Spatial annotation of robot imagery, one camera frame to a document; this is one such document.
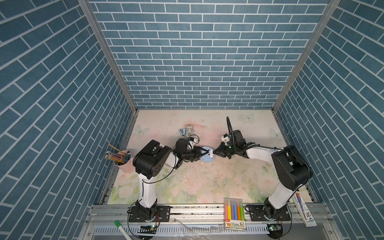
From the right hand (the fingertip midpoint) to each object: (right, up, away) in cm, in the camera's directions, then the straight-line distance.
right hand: (213, 152), depth 90 cm
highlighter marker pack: (+9, -27, -17) cm, 33 cm away
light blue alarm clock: (-4, -2, -1) cm, 5 cm away
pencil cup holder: (-52, -2, -9) cm, 52 cm away
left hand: (-2, -2, 0) cm, 3 cm away
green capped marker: (-48, -30, -20) cm, 60 cm away
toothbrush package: (+44, -26, -17) cm, 53 cm away
